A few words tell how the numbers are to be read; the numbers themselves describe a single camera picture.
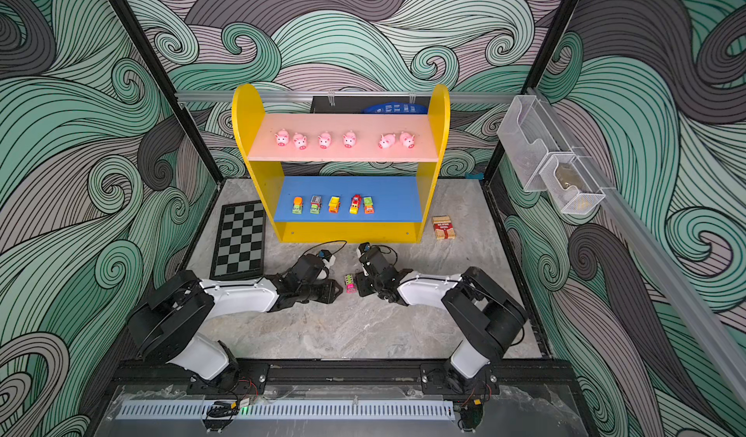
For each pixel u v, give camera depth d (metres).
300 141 0.71
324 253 0.82
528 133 0.78
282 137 0.72
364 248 0.82
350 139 0.71
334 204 0.92
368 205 0.90
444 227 1.03
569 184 0.65
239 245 0.95
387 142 0.71
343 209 0.92
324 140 0.71
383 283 0.70
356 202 0.92
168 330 0.43
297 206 0.90
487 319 0.44
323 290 0.79
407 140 0.71
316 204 0.90
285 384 0.73
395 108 0.92
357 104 0.95
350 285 0.88
